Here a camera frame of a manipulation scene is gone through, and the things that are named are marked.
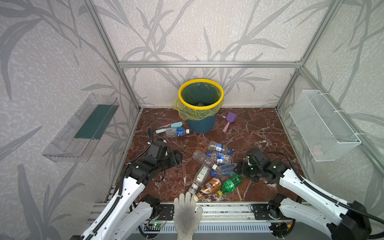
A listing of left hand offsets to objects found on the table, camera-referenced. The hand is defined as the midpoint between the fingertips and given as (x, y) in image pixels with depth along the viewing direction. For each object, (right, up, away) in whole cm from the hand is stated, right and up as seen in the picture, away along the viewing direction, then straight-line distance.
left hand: (180, 153), depth 75 cm
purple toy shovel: (+33, +19, +40) cm, 55 cm away
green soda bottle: (+25, -17, +2) cm, 31 cm away
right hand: (+30, -9, +5) cm, 32 cm away
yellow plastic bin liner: (+9, +28, +28) cm, 40 cm away
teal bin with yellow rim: (+12, +12, +35) cm, 39 cm away
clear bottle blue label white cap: (-8, +9, +25) cm, 28 cm away
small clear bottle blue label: (+22, 0, +17) cm, 28 cm away
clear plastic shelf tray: (-45, +8, -8) cm, 47 cm away
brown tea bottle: (+16, -18, +2) cm, 24 cm away
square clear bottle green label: (+11, -12, +6) cm, 18 cm away
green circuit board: (-11, -33, -4) cm, 35 cm away
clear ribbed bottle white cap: (+11, -5, +13) cm, 18 cm away
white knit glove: (+4, -31, -3) cm, 32 cm away
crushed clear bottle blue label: (+22, -6, +14) cm, 27 cm away
